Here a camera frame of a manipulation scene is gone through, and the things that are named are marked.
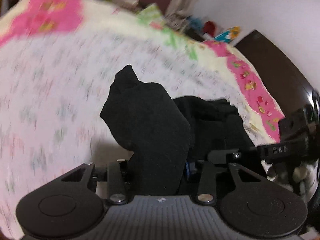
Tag black pants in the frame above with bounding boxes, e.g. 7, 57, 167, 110
100, 65, 253, 196

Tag red cloth item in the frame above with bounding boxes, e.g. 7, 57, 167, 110
202, 21, 217, 37

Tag colourful cartoon box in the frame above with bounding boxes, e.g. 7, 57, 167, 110
214, 26, 241, 43

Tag floral patchwork bed quilt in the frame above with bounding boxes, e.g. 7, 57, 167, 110
1, 0, 284, 239

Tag blue cloth pile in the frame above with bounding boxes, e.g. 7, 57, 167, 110
187, 16, 204, 32

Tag beige folded fabric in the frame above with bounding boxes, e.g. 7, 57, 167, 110
105, 0, 141, 12

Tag green checkered cloth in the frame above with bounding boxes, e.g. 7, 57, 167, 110
137, 3, 165, 26

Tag dark wooden footboard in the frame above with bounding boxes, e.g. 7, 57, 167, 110
235, 30, 313, 115

